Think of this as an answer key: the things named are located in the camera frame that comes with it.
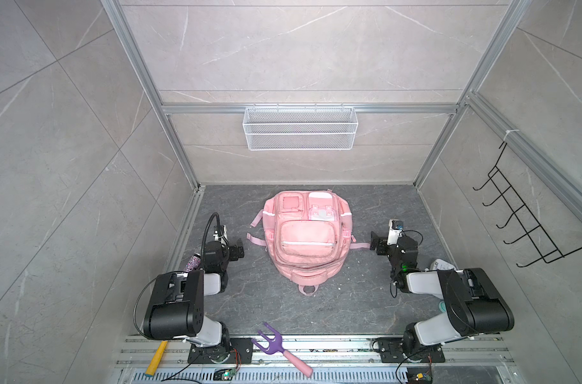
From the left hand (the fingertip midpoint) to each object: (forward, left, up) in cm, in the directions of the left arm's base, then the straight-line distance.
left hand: (230, 236), depth 94 cm
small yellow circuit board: (-47, -62, -7) cm, 78 cm away
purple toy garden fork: (-38, -19, -6) cm, 43 cm away
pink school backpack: (-1, -32, +1) cm, 32 cm away
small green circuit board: (-45, -4, -4) cm, 45 cm away
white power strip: (-14, -81, -2) cm, 82 cm away
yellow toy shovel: (-40, +17, -3) cm, 44 cm away
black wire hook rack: (-24, -89, +28) cm, 96 cm away
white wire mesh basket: (+39, -30, +23) cm, 54 cm away
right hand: (-1, -63, +2) cm, 63 cm away
